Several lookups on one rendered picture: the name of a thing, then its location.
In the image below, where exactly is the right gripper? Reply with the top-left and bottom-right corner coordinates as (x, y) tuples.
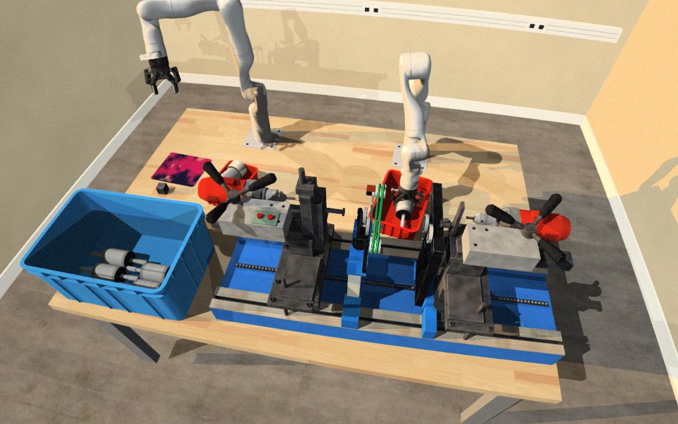
(144, 56), (181, 95)

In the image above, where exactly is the dark red and navy mat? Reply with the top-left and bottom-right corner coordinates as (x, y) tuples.
(151, 153), (211, 187)

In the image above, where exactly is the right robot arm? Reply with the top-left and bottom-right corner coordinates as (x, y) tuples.
(137, 0), (272, 143)

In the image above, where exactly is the blue plastic crate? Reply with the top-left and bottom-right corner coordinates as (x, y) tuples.
(20, 188), (215, 321)

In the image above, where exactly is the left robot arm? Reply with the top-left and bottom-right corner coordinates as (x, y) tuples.
(399, 52), (431, 190)

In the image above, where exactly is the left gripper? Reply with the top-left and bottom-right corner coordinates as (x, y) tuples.
(390, 185), (423, 210)

